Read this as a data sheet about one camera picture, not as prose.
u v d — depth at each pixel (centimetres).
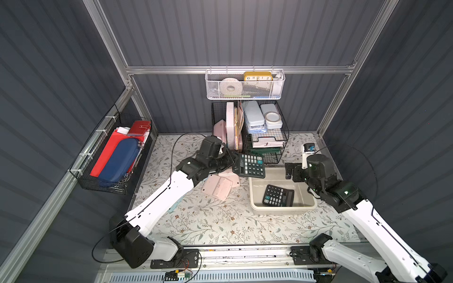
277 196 89
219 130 108
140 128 79
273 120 94
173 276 71
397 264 37
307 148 60
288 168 64
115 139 76
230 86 84
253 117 94
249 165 73
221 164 63
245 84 89
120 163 68
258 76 87
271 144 94
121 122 85
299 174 63
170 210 87
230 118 92
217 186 91
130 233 41
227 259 75
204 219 85
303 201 86
